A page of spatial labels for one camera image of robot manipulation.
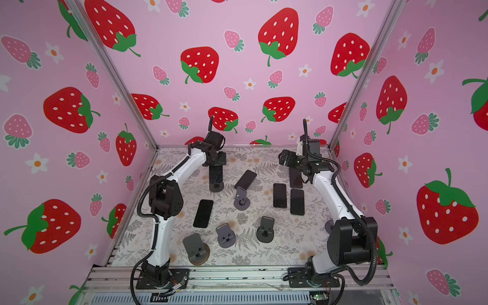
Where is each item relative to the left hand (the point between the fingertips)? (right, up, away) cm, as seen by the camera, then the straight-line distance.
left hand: (220, 160), depth 100 cm
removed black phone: (+32, -18, -2) cm, 37 cm away
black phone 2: (+41, -22, -4) cm, 46 cm away
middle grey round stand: (+12, -20, -9) cm, 25 cm away
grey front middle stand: (+6, -33, -20) cm, 39 cm away
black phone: (-8, -27, -7) cm, 29 cm away
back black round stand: (-3, -13, +1) cm, 13 cm away
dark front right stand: (+23, -32, -18) cm, 43 cm away
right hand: (+32, +1, -16) cm, 35 cm away
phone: (+14, -11, +4) cm, 18 cm away
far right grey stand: (+53, -32, -12) cm, 63 cm away
